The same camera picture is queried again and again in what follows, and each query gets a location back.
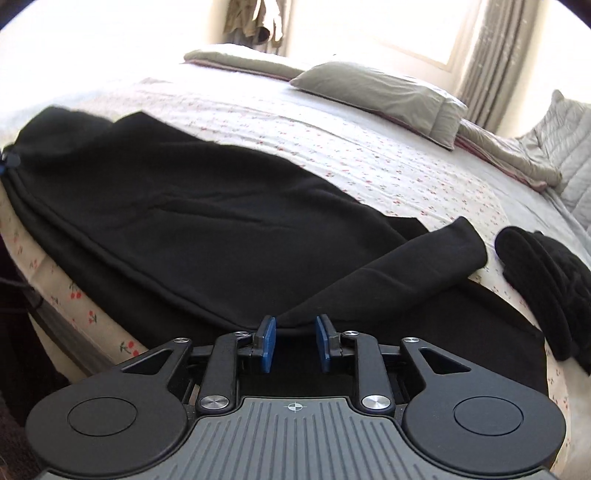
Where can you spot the black pants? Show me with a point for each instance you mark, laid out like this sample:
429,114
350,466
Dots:
176,236

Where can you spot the grey quilted headboard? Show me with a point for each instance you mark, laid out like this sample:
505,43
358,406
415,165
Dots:
559,146

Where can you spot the grey pillow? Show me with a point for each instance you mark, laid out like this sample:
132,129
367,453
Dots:
427,109

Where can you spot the grey folded quilt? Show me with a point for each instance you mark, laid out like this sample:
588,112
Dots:
508,155

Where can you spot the cherry print bed sheet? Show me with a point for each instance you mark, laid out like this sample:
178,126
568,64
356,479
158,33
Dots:
378,162

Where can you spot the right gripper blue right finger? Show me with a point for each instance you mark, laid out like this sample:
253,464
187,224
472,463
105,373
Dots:
328,341

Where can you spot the beige curtain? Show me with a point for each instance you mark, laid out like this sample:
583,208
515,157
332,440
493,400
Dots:
499,58

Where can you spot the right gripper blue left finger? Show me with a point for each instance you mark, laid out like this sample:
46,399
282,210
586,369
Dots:
263,343

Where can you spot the hanging clothes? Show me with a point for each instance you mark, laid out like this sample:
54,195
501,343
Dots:
257,24

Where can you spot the folded black garment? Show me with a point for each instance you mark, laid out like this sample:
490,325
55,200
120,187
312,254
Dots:
555,284

